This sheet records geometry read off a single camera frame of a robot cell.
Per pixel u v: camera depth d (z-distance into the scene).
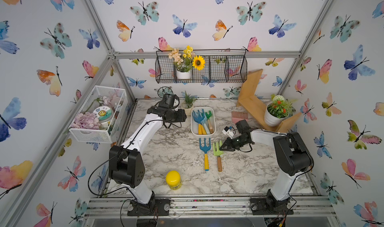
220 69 0.99
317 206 0.76
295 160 0.49
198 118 1.05
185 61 0.85
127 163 0.45
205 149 0.94
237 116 1.11
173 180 0.73
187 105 1.08
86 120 0.59
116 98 0.79
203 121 1.04
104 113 0.66
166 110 0.62
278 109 0.83
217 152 0.91
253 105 1.08
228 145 0.83
